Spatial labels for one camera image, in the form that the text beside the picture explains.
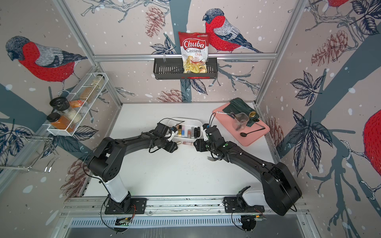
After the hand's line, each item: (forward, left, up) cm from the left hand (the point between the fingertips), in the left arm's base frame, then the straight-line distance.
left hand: (175, 142), depth 95 cm
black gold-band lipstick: (+10, -15, -2) cm, 18 cm away
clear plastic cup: (+11, -43, +9) cm, 45 cm away
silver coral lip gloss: (+8, -9, -1) cm, 12 cm away
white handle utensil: (+26, -36, 0) cm, 44 cm away
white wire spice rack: (+7, +46, +33) cm, 57 cm away
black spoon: (+7, -46, -1) cm, 47 cm away
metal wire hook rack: (-18, +46, +34) cm, 60 cm away
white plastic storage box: (+15, -9, +2) cm, 18 cm away
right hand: (-4, -14, +9) cm, 17 cm away
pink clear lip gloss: (0, -8, -1) cm, 8 cm away
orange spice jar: (-9, +45, +33) cm, 57 cm away
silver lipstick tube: (+9, -11, 0) cm, 14 cm away
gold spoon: (+16, -52, +10) cm, 55 cm away
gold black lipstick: (+9, -2, 0) cm, 10 cm away
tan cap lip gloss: (0, -2, 0) cm, 2 cm away
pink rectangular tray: (+6, -49, -2) cm, 49 cm away
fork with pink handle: (-10, -23, -2) cm, 25 cm away
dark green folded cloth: (+35, -47, -1) cm, 58 cm away
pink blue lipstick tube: (+10, -4, -1) cm, 11 cm away
